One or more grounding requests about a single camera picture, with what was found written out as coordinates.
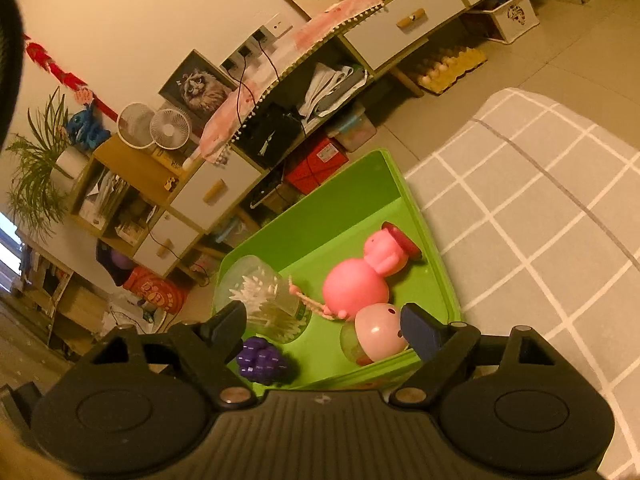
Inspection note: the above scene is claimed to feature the purple grape toy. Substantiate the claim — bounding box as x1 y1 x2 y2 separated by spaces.
235 336 288 386

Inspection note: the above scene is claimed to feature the orange red paper bag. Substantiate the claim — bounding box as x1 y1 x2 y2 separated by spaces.
122 266 191 314

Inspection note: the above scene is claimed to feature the pink round ball toy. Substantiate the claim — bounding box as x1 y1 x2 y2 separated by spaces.
340 304 408 366

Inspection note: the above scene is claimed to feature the clear cotton swab jar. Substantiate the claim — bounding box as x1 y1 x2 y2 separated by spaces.
214 255 311 344

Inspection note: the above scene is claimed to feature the pink pig toy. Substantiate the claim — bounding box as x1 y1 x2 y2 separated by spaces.
288 221 422 321

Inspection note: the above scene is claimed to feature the wooden tv cabinet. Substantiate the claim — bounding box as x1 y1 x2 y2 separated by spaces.
70 0 486 276

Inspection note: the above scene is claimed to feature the green plastic storage bin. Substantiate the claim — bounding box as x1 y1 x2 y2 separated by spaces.
217 150 462 390

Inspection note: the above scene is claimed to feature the grey checked table cloth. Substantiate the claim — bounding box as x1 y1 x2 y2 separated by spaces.
406 88 639 479

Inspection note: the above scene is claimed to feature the red storage box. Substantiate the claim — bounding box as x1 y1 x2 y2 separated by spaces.
284 134 348 195

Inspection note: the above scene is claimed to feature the pink patterned cabinet cloth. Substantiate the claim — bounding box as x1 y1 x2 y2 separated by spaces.
192 0 383 162

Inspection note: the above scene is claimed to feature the white desk fan right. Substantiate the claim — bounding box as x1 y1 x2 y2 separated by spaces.
150 108 191 151

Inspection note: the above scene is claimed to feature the white desk fan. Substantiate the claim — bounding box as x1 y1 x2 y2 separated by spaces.
116 102 155 150
150 108 191 151

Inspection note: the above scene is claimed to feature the black bag in cabinet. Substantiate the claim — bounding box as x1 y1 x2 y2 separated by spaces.
235 103 304 168

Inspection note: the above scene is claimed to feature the clear plastic storage box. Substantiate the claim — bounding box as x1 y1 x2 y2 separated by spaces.
326 103 376 153

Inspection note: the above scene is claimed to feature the white desk fan left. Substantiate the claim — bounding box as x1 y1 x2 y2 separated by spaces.
116 102 155 150

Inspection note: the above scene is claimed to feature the potted green plant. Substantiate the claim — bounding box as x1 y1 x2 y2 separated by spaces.
8 88 72 240

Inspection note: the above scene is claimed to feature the blue stitch plush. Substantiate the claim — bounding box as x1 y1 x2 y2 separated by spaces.
65 104 111 152

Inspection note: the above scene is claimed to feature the framed cat picture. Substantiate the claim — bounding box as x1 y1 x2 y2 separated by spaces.
158 50 236 128

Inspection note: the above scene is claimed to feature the egg carton tray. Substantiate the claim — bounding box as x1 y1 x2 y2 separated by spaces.
408 46 487 96

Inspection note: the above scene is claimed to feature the white printed storage box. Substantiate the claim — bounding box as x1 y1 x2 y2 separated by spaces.
461 0 540 44

